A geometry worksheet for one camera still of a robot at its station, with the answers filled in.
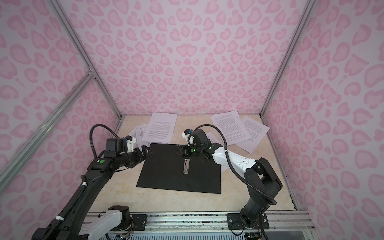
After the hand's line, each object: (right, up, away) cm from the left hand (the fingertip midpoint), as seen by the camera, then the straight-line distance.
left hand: (148, 151), depth 77 cm
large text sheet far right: (+51, +13, +34) cm, 63 cm away
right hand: (+15, 0, +3) cm, 15 cm away
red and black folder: (+4, -13, +15) cm, 21 cm away
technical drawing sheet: (-12, +2, +26) cm, 28 cm away
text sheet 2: (+34, +7, -9) cm, 36 cm away
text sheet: (-3, +12, +36) cm, 38 cm away
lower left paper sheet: (-19, +8, +32) cm, 39 cm away
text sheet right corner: (+68, +10, +33) cm, 76 cm away
